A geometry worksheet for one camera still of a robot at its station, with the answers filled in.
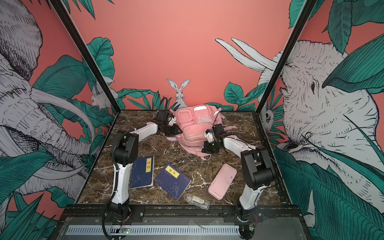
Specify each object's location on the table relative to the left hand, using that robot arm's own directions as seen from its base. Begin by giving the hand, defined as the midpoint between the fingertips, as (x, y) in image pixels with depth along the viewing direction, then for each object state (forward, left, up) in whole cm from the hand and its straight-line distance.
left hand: (181, 129), depth 101 cm
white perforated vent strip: (-56, +14, -6) cm, 58 cm away
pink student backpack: (+10, -9, -3) cm, 14 cm away
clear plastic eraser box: (-45, -9, -5) cm, 46 cm away
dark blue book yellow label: (-34, +5, -5) cm, 34 cm away
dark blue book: (-28, +23, -5) cm, 36 cm away
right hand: (-17, -13, +1) cm, 21 cm away
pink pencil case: (-35, -24, -5) cm, 43 cm away
